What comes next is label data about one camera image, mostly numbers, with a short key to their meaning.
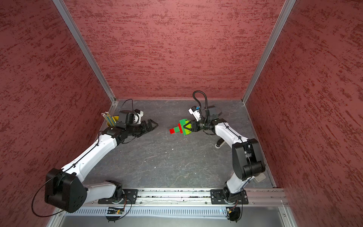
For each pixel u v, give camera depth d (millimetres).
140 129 713
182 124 835
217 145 928
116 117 952
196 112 793
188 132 824
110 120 909
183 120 831
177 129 856
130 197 737
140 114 764
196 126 774
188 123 812
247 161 458
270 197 761
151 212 775
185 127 826
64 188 388
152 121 770
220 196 739
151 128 722
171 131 877
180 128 848
